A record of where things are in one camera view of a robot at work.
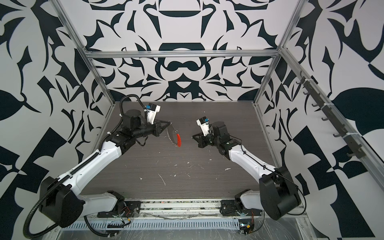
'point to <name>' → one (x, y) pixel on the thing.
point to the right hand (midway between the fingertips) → (195, 135)
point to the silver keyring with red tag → (174, 137)
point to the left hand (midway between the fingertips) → (170, 120)
